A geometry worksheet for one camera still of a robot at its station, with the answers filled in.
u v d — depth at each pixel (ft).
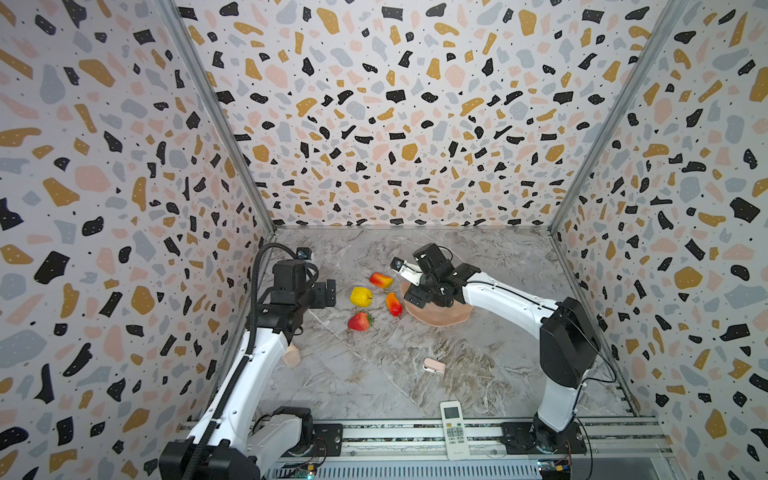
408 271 2.56
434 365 2.80
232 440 1.27
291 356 2.75
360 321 3.01
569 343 1.57
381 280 3.37
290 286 1.89
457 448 2.38
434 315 3.10
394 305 3.11
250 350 1.54
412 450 2.40
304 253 2.25
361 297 3.12
